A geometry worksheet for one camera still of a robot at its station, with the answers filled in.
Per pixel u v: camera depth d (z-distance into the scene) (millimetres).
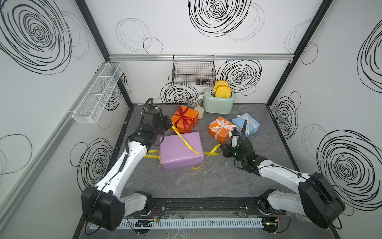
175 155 825
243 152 654
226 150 750
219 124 982
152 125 574
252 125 986
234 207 754
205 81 870
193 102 1196
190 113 1024
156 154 908
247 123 972
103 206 376
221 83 1029
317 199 417
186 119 967
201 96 1075
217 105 1105
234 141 692
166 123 685
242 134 772
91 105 732
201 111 1082
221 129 958
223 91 1020
